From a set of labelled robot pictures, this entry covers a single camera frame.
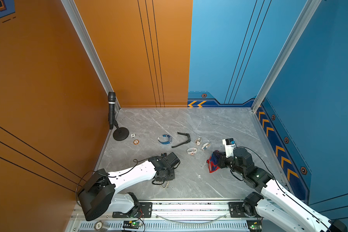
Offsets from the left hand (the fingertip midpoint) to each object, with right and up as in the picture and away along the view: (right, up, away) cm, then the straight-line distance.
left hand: (172, 174), depth 83 cm
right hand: (+24, +14, -5) cm, 28 cm away
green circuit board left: (-19, -20, -13) cm, 30 cm away
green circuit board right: (+42, -21, -12) cm, 48 cm away
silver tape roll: (-31, -16, -19) cm, 40 cm away
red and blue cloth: (+22, +9, -7) cm, 25 cm away
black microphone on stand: (-37, +22, +19) cm, 48 cm away
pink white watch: (+12, +12, +8) cm, 19 cm away
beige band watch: (-3, -5, -3) cm, 7 cm away
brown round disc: (-26, +17, +16) cm, 35 cm away
